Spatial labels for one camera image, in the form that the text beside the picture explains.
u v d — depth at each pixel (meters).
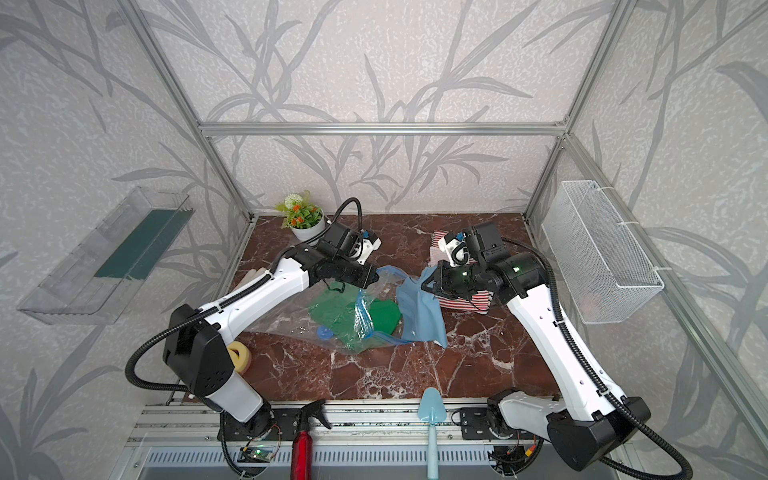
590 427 0.36
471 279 0.56
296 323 0.84
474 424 0.74
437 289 0.58
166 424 0.75
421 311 0.69
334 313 0.80
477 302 0.93
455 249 0.62
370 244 0.75
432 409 0.74
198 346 0.43
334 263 0.63
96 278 0.64
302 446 0.68
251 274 1.02
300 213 0.97
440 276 0.58
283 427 0.72
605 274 0.62
